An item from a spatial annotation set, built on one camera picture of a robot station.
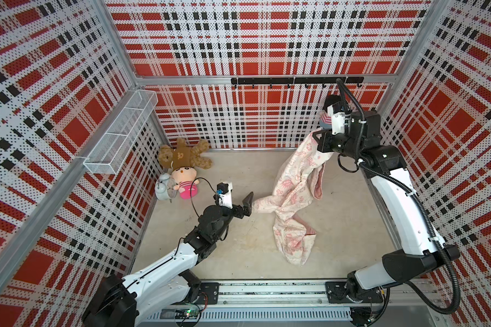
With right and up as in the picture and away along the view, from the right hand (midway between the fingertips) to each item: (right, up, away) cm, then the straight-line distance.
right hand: (317, 134), depth 68 cm
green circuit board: (-45, -62, +1) cm, 77 cm away
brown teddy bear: (-60, -5, +40) cm, 73 cm away
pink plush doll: (-55, -19, +30) cm, 65 cm away
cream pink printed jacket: (-3, -17, +13) cm, 22 cm away
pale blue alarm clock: (-63, -20, +23) cm, 70 cm away
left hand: (-25, -20, +10) cm, 34 cm away
